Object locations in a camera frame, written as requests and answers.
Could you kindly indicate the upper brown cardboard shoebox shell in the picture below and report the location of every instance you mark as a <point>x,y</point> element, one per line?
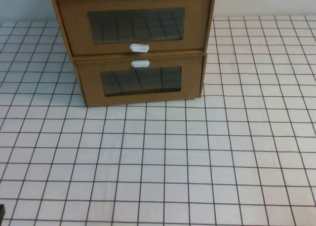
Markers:
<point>212,4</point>

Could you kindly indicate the lower brown cardboard shoebox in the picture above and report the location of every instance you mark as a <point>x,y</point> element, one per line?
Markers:
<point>116,82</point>

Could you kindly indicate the brown cardboard shoebox drawer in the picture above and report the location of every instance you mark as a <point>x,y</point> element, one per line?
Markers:
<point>133,26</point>

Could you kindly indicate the white plastic handle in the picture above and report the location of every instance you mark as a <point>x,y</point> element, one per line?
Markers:
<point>139,48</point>
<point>140,63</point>

